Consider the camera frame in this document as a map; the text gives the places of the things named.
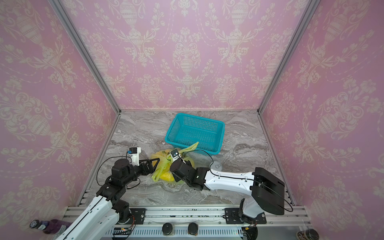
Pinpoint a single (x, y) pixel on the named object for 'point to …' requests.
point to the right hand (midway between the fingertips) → (176, 165)
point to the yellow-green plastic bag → (162, 171)
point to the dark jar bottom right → (309, 234)
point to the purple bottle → (55, 226)
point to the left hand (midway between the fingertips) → (155, 161)
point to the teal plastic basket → (186, 129)
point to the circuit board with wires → (123, 231)
